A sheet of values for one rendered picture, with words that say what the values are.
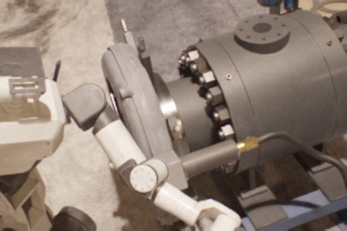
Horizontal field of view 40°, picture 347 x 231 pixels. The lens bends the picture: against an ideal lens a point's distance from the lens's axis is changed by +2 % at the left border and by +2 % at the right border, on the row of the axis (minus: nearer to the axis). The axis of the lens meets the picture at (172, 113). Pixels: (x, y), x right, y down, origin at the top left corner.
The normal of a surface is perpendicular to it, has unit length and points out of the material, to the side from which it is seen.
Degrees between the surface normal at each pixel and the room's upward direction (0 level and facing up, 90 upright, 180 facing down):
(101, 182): 0
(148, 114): 40
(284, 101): 59
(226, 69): 22
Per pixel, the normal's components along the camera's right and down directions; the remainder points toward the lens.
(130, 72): -0.07, -0.59
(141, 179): -0.29, 0.07
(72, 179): -0.14, -0.74
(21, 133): 0.44, 0.21
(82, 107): 0.10, -0.20
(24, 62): 0.33, -0.54
